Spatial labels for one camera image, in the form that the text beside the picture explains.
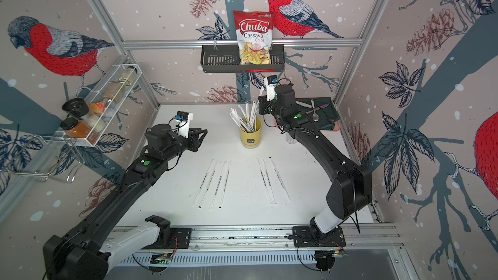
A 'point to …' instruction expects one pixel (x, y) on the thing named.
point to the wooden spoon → (321, 107)
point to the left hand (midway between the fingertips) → (206, 126)
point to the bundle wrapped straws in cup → (246, 122)
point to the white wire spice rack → (105, 103)
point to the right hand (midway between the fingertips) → (258, 96)
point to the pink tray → (337, 126)
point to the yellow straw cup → (252, 140)
